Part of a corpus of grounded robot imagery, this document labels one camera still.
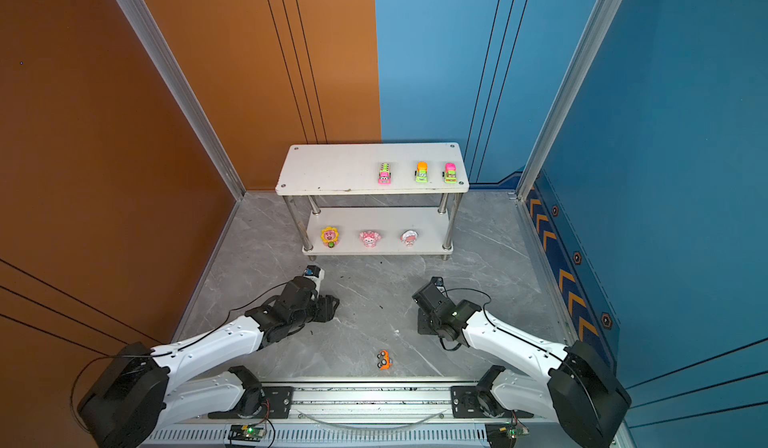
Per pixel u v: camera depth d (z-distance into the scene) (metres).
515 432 0.69
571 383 0.40
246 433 0.71
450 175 0.74
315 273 0.78
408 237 0.93
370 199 1.19
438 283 0.77
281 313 0.65
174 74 0.85
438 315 0.64
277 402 0.74
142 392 0.41
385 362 0.77
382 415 0.72
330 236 0.94
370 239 0.92
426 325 0.75
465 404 0.72
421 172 0.74
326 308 0.76
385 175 0.74
